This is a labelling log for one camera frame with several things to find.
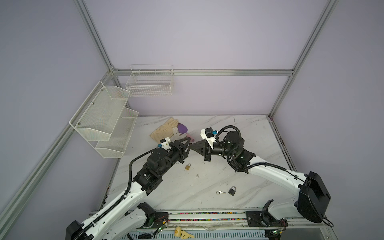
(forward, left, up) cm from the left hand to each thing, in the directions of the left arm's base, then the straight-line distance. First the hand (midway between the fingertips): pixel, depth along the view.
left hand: (192, 139), depth 67 cm
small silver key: (-14, -16, -31) cm, 38 cm away
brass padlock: (+2, +3, -32) cm, 32 cm away
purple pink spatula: (+34, +9, -32) cm, 48 cm away
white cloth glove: (+26, +12, -31) cm, 42 cm away
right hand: (-3, +1, -1) cm, 4 cm away
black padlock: (-13, -23, -32) cm, 41 cm away
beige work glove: (+31, +21, -32) cm, 49 cm away
